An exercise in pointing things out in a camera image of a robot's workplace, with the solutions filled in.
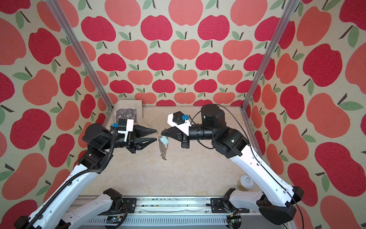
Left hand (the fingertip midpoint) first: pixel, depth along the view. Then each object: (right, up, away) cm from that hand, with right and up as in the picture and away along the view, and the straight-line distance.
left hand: (155, 139), depth 52 cm
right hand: (+4, +2, 0) cm, 4 cm away
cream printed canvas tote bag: (-34, +16, +56) cm, 67 cm away
